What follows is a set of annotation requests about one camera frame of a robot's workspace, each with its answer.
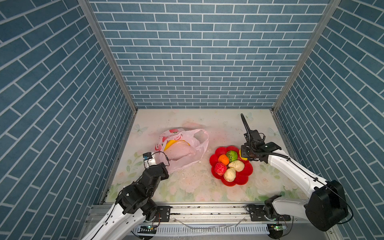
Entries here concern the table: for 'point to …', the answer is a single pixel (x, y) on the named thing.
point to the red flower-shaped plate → (241, 176)
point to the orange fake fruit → (224, 159)
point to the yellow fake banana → (171, 142)
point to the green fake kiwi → (232, 155)
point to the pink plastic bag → (178, 148)
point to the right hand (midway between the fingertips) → (243, 149)
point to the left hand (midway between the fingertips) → (166, 164)
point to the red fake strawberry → (220, 168)
